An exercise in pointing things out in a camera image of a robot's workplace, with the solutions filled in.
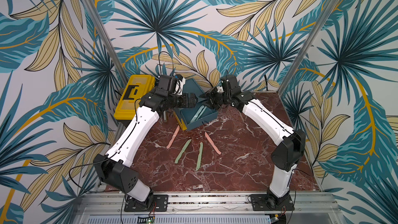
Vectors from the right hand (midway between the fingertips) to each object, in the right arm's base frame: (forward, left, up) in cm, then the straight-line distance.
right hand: (199, 97), depth 78 cm
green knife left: (-14, +9, -28) cm, 33 cm away
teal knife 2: (0, -2, -13) cm, 13 cm away
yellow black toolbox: (+20, +39, -10) cm, 45 cm away
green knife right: (-19, 0, -28) cm, 34 cm away
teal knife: (-1, +1, -13) cm, 13 cm away
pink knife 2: (-15, -9, -28) cm, 33 cm away
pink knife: (-7, +16, -28) cm, 33 cm away
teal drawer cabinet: (+16, +5, -7) cm, 18 cm away
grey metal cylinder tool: (+10, +23, -25) cm, 36 cm away
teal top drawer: (-3, +4, -13) cm, 14 cm away
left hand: (-4, +5, +1) cm, 6 cm away
